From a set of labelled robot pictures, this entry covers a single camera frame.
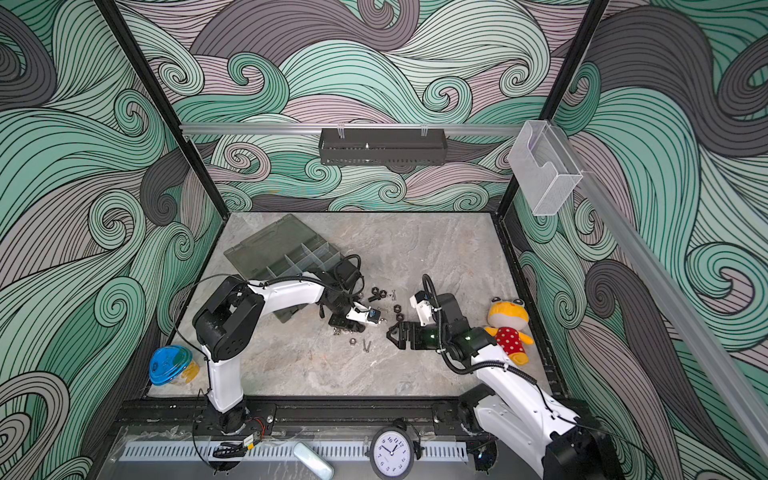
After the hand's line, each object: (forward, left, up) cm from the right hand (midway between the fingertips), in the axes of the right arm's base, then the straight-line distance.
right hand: (398, 337), depth 79 cm
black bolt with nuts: (+17, +6, -7) cm, 20 cm away
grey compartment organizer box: (+37, +40, -7) cm, 55 cm away
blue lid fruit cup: (-8, +56, +3) cm, 57 cm away
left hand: (+10, +12, -7) cm, 17 cm away
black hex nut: (+12, 0, -7) cm, 14 cm away
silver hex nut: (+2, +13, -7) cm, 15 cm away
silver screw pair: (+1, +10, -8) cm, 12 cm away
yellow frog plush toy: (+6, -32, -1) cm, 32 cm away
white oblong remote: (-27, +20, -3) cm, 34 cm away
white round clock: (-25, +3, -5) cm, 26 cm away
